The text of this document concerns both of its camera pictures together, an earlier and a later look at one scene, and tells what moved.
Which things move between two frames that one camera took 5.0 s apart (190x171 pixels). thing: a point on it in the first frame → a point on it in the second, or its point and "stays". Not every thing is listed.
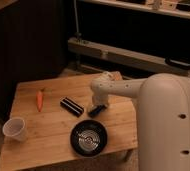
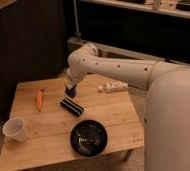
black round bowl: [88, 138] stays
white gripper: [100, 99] → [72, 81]
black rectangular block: [71, 106] stays
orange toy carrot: [39, 99] stays
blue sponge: [97, 110] → [72, 91]
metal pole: [76, 34] stays
